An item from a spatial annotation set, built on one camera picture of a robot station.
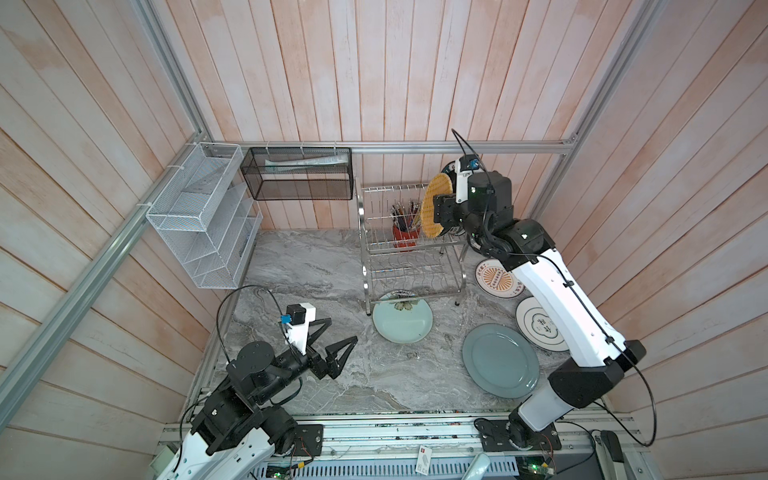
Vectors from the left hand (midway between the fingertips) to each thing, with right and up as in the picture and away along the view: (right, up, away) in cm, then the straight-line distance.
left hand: (343, 338), depth 63 cm
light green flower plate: (+16, -4, +32) cm, 36 cm away
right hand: (+24, +32, +6) cm, 40 cm away
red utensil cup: (+15, +22, +17) cm, 32 cm away
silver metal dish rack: (+16, +16, +43) cm, 49 cm away
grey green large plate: (+44, -13, +24) cm, 51 cm away
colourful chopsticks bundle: (+18, +32, +46) cm, 59 cm away
